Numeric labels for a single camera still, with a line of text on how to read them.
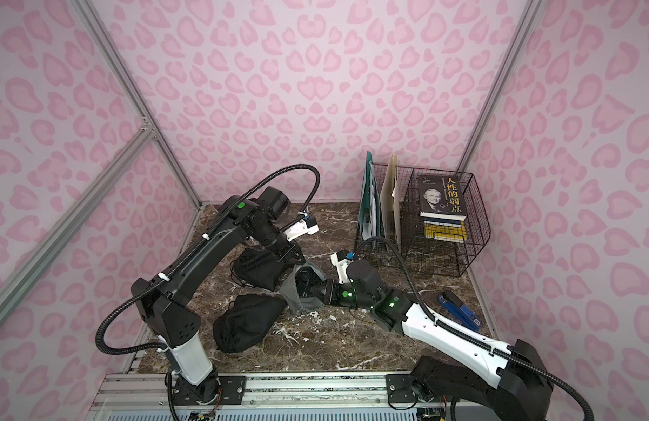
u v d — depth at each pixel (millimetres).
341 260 680
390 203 871
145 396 733
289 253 640
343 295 631
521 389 386
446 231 825
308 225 677
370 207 875
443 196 920
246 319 795
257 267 924
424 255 1030
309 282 766
